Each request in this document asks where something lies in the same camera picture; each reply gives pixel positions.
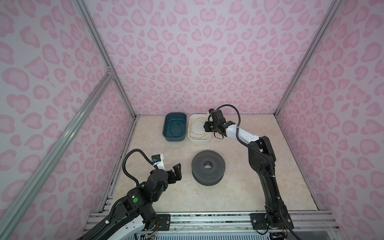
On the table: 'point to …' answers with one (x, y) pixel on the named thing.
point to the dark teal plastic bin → (170, 117)
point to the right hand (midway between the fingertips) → (205, 124)
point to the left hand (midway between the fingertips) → (174, 164)
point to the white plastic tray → (196, 131)
